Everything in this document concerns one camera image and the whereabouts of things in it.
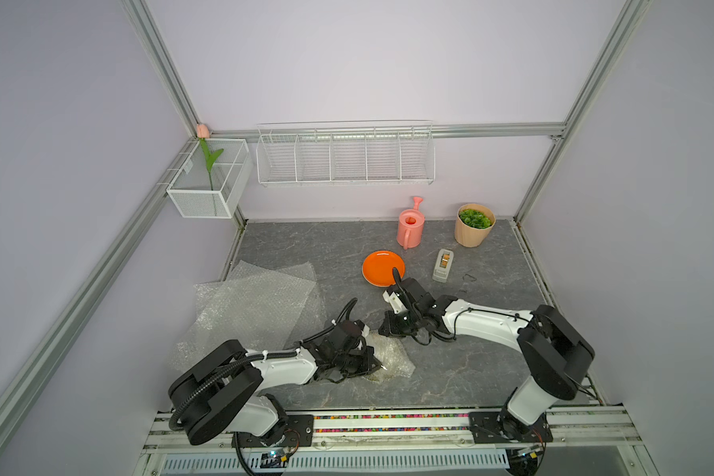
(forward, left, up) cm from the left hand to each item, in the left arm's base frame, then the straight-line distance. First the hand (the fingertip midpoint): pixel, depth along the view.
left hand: (382, 370), depth 82 cm
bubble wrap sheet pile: (+24, +37, -2) cm, 44 cm away
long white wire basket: (+67, -9, +26) cm, 72 cm away
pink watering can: (+46, -15, +8) cm, 49 cm away
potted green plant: (+43, -36, +11) cm, 57 cm away
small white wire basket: (+49, +54, +27) cm, 78 cm away
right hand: (+10, 0, +3) cm, 11 cm away
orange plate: (+35, -2, 0) cm, 35 cm away
